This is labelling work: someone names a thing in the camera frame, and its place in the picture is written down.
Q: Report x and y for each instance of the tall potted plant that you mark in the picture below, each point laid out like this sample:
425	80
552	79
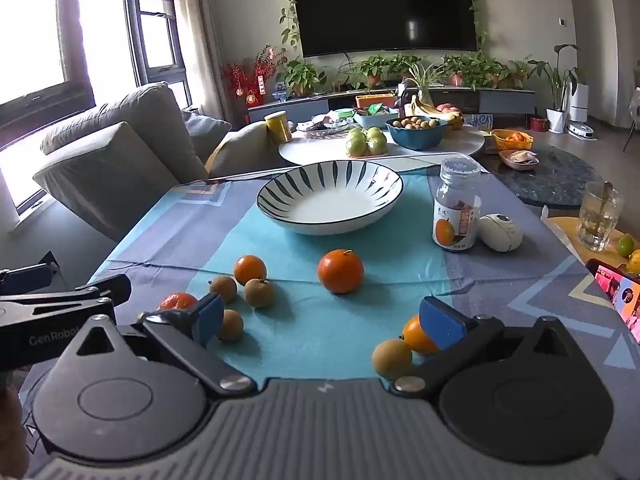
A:
556	85

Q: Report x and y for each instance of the heap of longans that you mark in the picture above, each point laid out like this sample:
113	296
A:
415	122

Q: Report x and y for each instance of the white round coffee table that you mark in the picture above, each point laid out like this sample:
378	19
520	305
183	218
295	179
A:
310	152

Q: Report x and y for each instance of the glass mug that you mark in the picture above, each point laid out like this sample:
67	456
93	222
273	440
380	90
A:
597	225

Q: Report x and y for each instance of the pink dish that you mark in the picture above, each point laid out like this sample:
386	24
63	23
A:
519	164

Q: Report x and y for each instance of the hanging vine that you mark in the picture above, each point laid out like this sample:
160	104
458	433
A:
477	15
290	5

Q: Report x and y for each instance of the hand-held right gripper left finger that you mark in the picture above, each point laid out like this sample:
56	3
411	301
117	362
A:
210	317

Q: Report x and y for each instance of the yellow side table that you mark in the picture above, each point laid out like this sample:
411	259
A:
562	232

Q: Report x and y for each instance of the small dark-topped orange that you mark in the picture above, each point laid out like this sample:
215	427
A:
250	270

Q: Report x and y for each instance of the glass dish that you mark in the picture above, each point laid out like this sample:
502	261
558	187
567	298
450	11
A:
325	131

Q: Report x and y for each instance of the yellow lemon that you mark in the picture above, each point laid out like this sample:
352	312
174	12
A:
635	260

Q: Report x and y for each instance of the pack of green apples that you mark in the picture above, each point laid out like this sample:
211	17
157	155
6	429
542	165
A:
366	142

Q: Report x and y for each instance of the reddish mandarin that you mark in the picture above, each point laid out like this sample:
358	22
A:
175	302

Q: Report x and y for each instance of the beige curtain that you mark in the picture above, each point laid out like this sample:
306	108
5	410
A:
200	35

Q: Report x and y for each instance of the wall-mounted television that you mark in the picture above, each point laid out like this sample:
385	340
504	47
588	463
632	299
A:
385	5

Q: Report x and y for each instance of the striped white ceramic bowl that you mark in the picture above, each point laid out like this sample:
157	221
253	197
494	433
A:
330	210

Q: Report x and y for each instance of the smartphone with lit screen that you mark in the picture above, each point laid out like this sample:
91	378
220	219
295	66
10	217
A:
620	302

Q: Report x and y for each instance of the orange box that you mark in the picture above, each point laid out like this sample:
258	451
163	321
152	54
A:
375	101

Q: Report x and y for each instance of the white egg-shaped device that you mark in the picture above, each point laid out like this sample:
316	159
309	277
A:
500	232

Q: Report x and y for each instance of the dark marble round table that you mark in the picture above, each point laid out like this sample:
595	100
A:
555	175

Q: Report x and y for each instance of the brown longan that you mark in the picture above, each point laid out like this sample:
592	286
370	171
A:
223	288
232	326
259	293
390	358

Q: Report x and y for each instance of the red pot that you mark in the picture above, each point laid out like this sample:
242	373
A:
538	124

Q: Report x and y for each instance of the yellowish orange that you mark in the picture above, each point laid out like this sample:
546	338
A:
417	341

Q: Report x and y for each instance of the spider plant in vase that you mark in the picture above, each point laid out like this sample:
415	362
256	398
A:
424	85

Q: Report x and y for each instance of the red berry decoration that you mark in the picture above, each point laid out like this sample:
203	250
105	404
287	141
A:
250	72

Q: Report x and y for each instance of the bunch of bananas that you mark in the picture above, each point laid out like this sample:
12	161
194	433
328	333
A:
435	108

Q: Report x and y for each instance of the green lidded container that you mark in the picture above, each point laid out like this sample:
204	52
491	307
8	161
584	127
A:
342	115

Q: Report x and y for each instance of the blue fruit bowl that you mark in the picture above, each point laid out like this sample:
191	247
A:
416	139

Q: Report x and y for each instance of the orange plastic basket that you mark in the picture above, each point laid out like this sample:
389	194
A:
512	144

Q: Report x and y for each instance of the blue printed carton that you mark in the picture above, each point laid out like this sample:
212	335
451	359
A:
477	121

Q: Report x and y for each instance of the grey television cabinet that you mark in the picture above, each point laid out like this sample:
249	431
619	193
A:
500	100

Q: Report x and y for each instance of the narrow dark-framed window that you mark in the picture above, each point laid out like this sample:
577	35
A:
155	35

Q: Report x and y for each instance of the red apples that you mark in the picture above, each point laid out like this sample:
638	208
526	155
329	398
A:
446	108

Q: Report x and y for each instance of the grey sofa cushion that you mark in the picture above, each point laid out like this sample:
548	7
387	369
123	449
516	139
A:
205	135

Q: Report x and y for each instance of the potted pothos plant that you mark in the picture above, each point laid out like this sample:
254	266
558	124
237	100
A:
372	69
520	72
302	76
402	65
475	71

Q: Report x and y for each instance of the white tower appliance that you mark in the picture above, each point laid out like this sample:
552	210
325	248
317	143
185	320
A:
579	102

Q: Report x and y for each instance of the large orange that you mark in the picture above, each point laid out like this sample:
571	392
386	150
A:
340	272

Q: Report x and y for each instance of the glass jar with orange label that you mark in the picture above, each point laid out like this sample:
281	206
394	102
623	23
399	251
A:
456	220

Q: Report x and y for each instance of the spoon in mug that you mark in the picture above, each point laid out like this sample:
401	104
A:
606	192

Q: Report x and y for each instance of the large window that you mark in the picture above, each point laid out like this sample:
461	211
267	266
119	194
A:
30	35

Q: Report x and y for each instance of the heap of small mandarins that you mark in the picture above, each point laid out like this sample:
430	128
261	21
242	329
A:
512	136

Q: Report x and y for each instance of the light blue basket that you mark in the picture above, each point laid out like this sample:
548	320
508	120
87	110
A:
372	121

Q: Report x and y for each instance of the wrapped snacks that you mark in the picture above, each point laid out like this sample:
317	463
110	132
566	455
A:
521	156

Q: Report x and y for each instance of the person's left forearm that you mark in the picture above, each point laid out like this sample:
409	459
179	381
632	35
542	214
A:
7	435

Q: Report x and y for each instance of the gold metal can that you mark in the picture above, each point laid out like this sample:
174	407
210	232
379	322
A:
278	129

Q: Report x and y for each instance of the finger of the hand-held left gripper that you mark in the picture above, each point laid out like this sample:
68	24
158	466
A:
25	277
107	287

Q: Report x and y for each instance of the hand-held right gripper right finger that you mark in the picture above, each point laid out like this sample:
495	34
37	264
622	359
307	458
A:
442	317

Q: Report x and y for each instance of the grey fabric sofa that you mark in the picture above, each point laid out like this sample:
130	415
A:
110	160

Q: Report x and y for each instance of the green lime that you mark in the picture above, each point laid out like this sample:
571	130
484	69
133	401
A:
625	245

